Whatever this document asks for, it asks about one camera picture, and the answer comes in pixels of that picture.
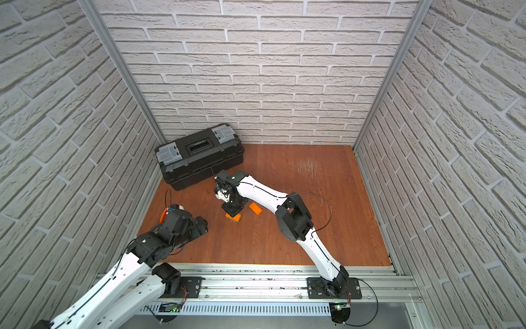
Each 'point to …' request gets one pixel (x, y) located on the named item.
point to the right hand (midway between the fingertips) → (237, 211)
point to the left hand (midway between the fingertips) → (202, 223)
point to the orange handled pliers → (164, 215)
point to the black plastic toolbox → (196, 155)
